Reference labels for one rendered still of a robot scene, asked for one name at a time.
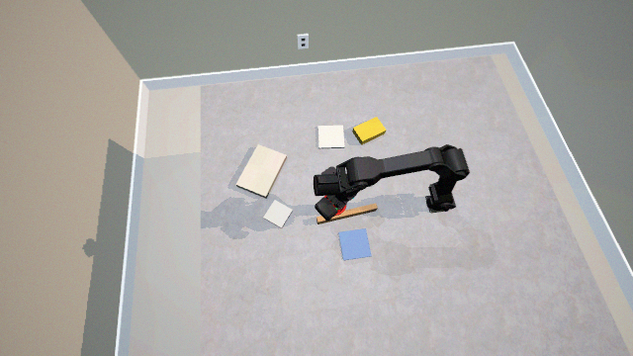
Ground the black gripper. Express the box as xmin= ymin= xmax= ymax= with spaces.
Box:
xmin=315 ymin=192 xmax=357 ymax=221

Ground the long wooden plank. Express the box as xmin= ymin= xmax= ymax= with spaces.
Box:
xmin=316 ymin=204 xmax=378 ymax=224

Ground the yellow rectangular block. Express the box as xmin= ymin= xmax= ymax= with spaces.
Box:
xmin=352 ymin=117 xmax=386 ymax=145

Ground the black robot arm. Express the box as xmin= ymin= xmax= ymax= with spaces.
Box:
xmin=314 ymin=144 xmax=470 ymax=213

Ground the red plastic cup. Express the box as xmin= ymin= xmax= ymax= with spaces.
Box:
xmin=335 ymin=205 xmax=346 ymax=216

